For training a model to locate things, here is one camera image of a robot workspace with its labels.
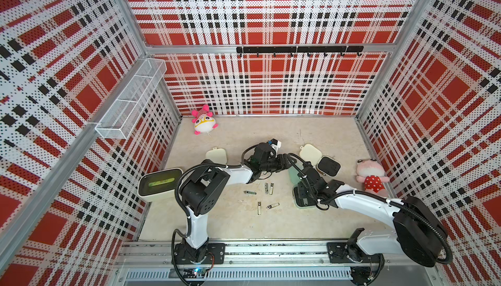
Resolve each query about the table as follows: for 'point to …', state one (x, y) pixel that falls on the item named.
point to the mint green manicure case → (300, 202)
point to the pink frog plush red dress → (371, 173)
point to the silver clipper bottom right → (273, 206)
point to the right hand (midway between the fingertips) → (305, 186)
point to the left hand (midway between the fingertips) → (296, 162)
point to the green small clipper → (247, 192)
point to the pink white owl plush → (203, 120)
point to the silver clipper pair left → (266, 188)
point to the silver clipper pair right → (271, 189)
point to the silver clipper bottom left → (259, 208)
